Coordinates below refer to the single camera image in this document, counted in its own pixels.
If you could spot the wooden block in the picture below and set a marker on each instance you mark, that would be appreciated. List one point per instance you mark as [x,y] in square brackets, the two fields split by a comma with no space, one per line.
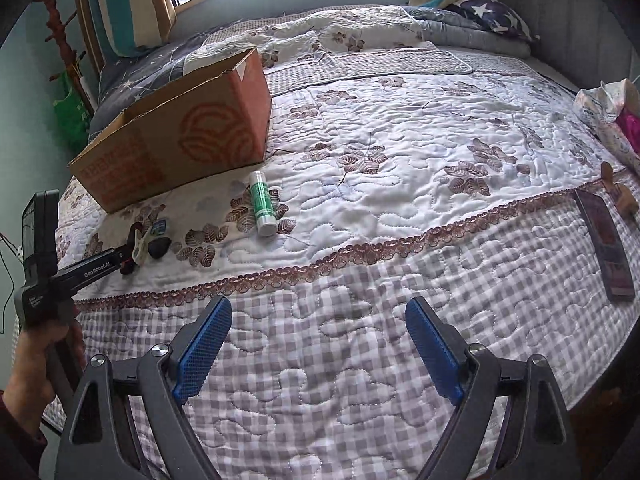
[627,200]

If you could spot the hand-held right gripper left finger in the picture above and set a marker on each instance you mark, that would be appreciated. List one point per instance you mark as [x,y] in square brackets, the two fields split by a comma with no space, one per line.
[200,350]

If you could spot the striped curtain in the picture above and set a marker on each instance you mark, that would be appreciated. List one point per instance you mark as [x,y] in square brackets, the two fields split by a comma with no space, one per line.
[125,5]

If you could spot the small black object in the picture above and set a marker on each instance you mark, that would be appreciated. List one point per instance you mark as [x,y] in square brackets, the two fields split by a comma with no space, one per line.
[160,249]

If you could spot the white wall plug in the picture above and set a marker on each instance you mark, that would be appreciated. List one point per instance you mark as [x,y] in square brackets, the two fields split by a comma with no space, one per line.
[17,252]

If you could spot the green and white glue stick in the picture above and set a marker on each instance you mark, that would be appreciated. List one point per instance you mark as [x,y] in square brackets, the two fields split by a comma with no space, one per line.
[261,202]

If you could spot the small wooden piece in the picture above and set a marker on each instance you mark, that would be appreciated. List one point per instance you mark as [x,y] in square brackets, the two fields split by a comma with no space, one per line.
[608,172]

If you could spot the white power adapter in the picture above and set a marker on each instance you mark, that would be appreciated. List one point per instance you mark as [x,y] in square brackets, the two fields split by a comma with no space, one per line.
[150,245]

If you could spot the person's left forearm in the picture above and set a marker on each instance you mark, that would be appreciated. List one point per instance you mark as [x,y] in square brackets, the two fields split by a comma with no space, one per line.
[17,440]

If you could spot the white floral folded quilt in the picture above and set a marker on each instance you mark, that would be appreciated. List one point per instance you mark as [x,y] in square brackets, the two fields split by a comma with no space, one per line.
[325,35]

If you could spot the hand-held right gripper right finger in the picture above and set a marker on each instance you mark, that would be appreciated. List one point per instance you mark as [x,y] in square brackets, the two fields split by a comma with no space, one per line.
[432,350]

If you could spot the white printed plastic bag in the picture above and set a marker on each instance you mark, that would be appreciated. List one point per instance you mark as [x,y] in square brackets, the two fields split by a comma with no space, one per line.
[597,110]

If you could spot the person's left hand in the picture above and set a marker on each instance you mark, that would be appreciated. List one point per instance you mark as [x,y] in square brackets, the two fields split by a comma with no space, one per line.
[27,365]

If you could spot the dark flat rectangular device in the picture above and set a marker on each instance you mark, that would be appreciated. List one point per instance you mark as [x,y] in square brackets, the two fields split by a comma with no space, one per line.
[605,245]

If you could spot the wooden coat rack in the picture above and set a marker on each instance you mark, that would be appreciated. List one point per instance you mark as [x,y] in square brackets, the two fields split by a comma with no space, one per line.
[62,45]

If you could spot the navy star-print blanket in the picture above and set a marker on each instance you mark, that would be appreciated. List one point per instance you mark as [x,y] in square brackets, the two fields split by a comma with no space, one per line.
[150,70]

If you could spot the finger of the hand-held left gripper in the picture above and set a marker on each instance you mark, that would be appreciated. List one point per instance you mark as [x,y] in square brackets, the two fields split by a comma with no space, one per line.
[128,265]
[132,236]

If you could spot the green bag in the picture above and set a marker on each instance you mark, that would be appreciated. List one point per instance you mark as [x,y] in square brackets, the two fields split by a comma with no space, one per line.
[72,110]

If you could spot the navy star-print pillow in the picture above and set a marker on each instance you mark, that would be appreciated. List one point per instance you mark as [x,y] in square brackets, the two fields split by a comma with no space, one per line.
[490,12]

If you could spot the checked quilted pad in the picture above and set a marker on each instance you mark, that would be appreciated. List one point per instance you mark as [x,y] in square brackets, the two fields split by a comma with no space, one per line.
[375,67]

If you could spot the quilted floral bedspread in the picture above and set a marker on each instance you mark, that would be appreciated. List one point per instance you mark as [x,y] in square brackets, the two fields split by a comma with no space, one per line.
[400,160]

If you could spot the grey padded headboard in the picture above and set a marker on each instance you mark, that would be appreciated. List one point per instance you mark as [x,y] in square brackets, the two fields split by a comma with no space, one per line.
[550,0]

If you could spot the printed cardboard box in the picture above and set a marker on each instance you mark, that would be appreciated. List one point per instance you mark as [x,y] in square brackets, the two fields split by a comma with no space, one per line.
[200,145]

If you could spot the pink item in bag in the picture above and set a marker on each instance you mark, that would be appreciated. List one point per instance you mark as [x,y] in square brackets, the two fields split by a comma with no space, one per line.
[630,130]

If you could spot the grey folded duvet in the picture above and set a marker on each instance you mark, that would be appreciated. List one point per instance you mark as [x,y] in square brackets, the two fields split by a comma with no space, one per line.
[475,35]

